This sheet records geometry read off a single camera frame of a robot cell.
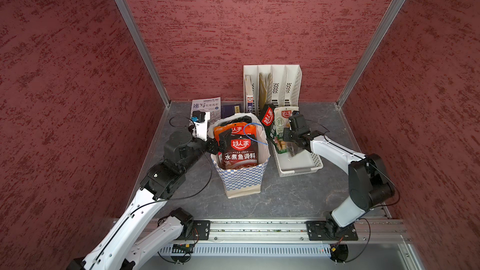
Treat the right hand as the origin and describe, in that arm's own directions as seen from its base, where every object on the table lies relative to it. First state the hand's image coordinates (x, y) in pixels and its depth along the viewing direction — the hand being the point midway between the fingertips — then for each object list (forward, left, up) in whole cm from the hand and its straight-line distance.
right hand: (287, 134), depth 94 cm
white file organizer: (+36, -5, +3) cm, 36 cm away
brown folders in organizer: (+25, +10, +13) cm, 30 cm away
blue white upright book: (+16, +19, +15) cm, 29 cm away
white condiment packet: (+8, +2, +5) cm, 10 cm away
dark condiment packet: (-11, +24, +3) cm, 27 cm away
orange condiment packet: (-4, +25, +12) cm, 28 cm away
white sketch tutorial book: (+29, +43, -7) cm, 52 cm away
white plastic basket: (-12, -8, -8) cm, 17 cm away
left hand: (-15, +31, +25) cm, 43 cm away
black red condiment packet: (+5, +11, +10) cm, 16 cm away
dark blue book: (+24, +33, -7) cm, 41 cm away
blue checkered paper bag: (-26, +22, +6) cm, 35 cm away
